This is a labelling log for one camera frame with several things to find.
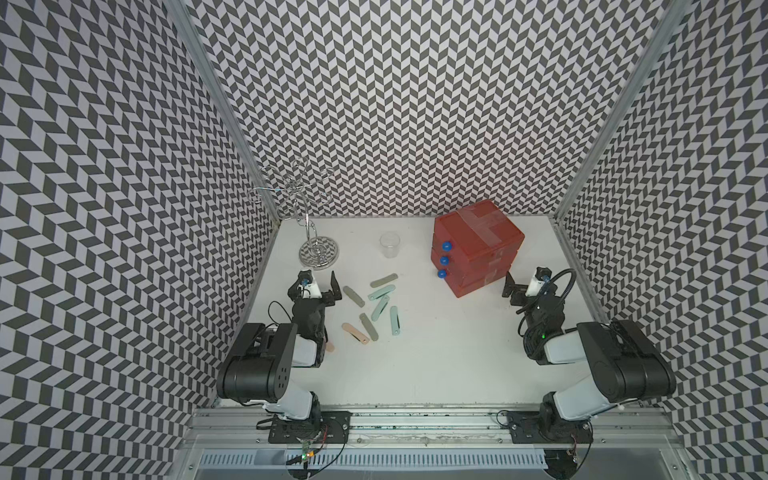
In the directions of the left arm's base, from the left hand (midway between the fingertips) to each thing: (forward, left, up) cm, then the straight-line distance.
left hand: (318, 275), depth 90 cm
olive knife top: (+3, -19, -8) cm, 21 cm away
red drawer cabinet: (-3, -43, +3) cm, 43 cm away
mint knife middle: (-6, -18, -10) cm, 22 cm away
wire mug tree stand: (+15, +5, -9) cm, 18 cm away
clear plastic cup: (+18, -21, -8) cm, 29 cm away
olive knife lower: (-12, -15, -11) cm, 22 cm away
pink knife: (-14, -12, -11) cm, 21 cm away
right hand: (0, -62, -1) cm, 62 cm away
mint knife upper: (-2, -16, -10) cm, 19 cm away
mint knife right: (-10, -23, -11) cm, 28 cm away
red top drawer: (+9, -48, +10) cm, 49 cm away
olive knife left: (-1, -10, -12) cm, 15 cm away
